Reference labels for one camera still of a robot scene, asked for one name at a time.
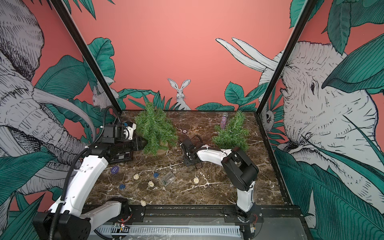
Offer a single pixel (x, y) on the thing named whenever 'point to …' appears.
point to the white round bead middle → (136, 176)
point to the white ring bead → (151, 184)
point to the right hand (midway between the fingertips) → (187, 159)
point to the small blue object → (156, 174)
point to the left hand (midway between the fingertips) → (144, 140)
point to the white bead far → (196, 180)
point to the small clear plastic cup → (168, 178)
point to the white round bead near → (143, 203)
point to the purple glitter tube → (223, 122)
